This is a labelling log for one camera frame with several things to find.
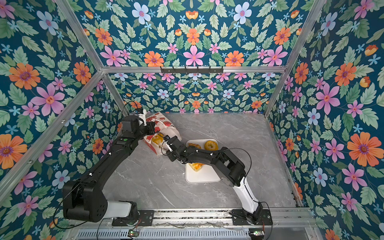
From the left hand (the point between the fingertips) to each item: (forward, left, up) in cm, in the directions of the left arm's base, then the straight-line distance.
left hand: (155, 118), depth 81 cm
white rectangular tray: (-23, -28, -26) cm, 44 cm away
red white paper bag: (+4, -1, -12) cm, 13 cm away
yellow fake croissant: (-4, -21, -24) cm, 33 cm away
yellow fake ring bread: (-19, -21, -23) cm, 37 cm away
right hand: (-8, -5, -21) cm, 23 cm away
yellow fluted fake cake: (+1, +4, -22) cm, 22 cm away
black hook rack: (+30, -21, +10) cm, 38 cm away
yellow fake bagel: (-5, -31, -24) cm, 40 cm away
